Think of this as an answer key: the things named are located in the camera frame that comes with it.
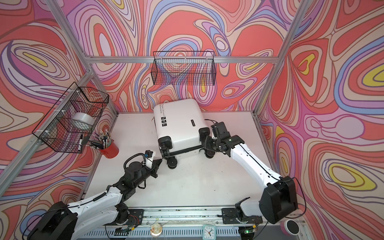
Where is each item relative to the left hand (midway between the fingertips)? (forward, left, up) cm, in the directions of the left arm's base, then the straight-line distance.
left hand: (163, 160), depth 83 cm
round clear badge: (-32, +1, -10) cm, 33 cm away
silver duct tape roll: (+12, +37, +22) cm, 45 cm away
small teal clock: (-33, -24, -7) cm, 41 cm away
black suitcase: (+14, -10, +12) cm, 21 cm away
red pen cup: (+7, +33, -2) cm, 34 cm away
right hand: (+5, -25, +5) cm, 26 cm away
